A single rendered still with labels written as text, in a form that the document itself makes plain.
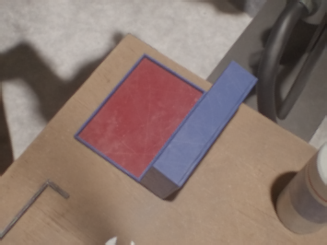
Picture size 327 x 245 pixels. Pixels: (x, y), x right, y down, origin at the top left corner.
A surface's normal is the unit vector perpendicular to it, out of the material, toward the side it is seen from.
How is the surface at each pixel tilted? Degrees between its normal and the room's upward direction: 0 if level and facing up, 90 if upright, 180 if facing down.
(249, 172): 0
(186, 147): 12
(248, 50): 0
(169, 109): 0
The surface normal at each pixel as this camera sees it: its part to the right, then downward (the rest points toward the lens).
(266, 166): 0.00, -0.40
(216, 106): 0.18, -0.28
